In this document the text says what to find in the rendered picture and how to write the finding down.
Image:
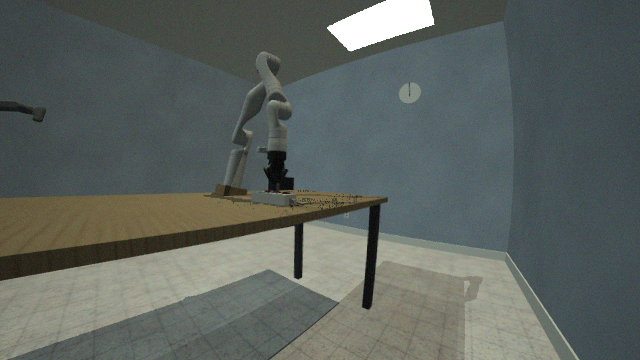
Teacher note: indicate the white power strip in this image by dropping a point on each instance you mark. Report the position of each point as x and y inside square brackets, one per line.
[275, 198]

